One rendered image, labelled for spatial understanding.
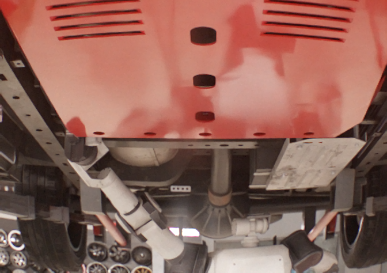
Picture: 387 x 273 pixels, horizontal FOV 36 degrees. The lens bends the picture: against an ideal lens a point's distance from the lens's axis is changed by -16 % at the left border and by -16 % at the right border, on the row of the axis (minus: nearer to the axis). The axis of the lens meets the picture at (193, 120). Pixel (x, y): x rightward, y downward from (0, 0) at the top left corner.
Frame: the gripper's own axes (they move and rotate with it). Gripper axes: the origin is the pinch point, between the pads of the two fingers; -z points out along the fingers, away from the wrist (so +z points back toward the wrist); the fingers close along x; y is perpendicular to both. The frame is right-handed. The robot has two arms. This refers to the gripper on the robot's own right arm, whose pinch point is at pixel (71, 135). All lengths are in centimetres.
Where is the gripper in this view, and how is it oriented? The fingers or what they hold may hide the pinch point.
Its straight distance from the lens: 170.4
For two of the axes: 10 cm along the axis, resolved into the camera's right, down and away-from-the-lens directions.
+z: 0.2, 2.6, 9.7
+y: -10.0, 0.0, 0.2
